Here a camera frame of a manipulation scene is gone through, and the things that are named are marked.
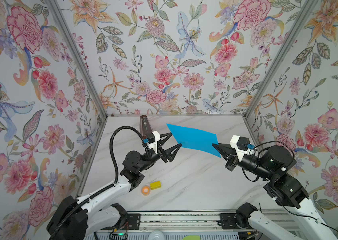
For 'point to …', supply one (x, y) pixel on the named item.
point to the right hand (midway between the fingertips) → (213, 141)
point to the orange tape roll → (145, 190)
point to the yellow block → (155, 185)
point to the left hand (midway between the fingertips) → (177, 142)
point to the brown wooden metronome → (145, 127)
